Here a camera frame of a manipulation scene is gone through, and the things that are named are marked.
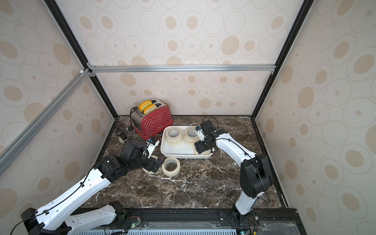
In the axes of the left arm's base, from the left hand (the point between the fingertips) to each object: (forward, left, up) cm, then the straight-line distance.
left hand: (160, 157), depth 72 cm
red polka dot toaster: (+28, +14, -9) cm, 33 cm away
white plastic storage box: (+17, -11, -23) cm, 30 cm away
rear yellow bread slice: (+39, +17, -1) cm, 43 cm away
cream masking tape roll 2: (-9, +2, +3) cm, 10 cm away
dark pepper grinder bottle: (+21, +29, -12) cm, 38 cm away
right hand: (+12, -21, -11) cm, 27 cm away
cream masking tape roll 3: (+23, -4, -14) cm, 28 cm away
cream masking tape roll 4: (+28, -15, -19) cm, 37 cm away
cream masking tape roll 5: (+5, -24, -3) cm, 24 cm away
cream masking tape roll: (+5, -3, -21) cm, 22 cm away
